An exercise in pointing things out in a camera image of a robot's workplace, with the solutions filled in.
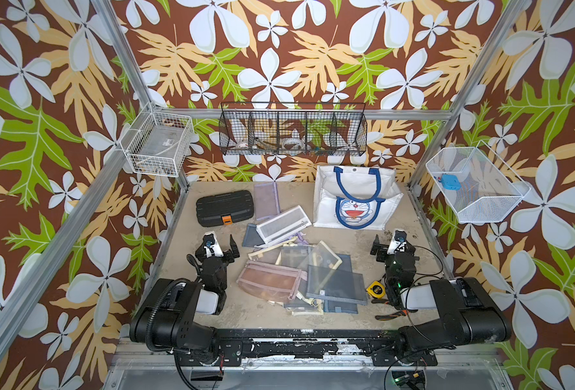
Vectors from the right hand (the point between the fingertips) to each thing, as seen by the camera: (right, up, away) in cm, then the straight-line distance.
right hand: (389, 236), depth 89 cm
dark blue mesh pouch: (-22, -23, -7) cm, 33 cm away
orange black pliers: (-3, -26, -8) cm, 27 cm away
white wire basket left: (-85, +34, -3) cm, 91 cm away
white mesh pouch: (-40, +4, +15) cm, 43 cm away
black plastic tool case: (-66, +11, +14) cm, 68 cm away
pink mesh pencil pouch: (-44, -15, -5) cm, 47 cm away
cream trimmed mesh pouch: (-37, -7, +1) cm, 38 cm away
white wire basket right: (+27, +18, -7) cm, 33 cm away
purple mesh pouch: (-48, +15, +26) cm, 57 cm away
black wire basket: (-36, +43, +7) cm, 56 cm away
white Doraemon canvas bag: (-14, +15, -3) cm, 21 cm away
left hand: (-64, 0, -1) cm, 64 cm away
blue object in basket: (+20, +20, -3) cm, 29 cm away
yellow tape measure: (-7, -18, -5) cm, 20 cm away
